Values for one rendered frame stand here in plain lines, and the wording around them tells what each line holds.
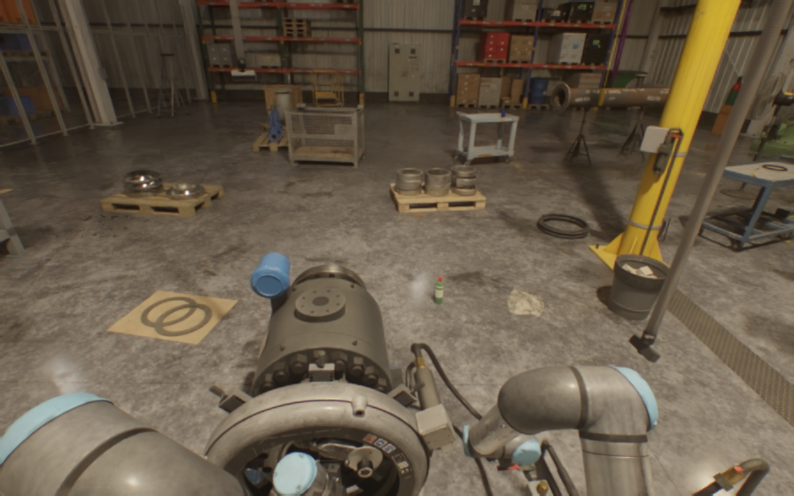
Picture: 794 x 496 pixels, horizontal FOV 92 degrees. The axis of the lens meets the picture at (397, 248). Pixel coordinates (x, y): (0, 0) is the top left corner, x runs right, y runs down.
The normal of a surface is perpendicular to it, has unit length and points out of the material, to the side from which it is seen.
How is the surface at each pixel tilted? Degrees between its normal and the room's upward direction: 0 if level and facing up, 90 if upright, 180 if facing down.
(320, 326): 1
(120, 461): 15
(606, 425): 54
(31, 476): 45
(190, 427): 0
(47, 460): 23
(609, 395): 39
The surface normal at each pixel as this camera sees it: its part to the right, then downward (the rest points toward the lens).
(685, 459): 0.02, -0.89
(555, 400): -0.49, -0.20
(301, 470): -0.14, -0.71
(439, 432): 0.13, 0.46
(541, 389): -0.58, -0.53
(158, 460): 0.52, -0.82
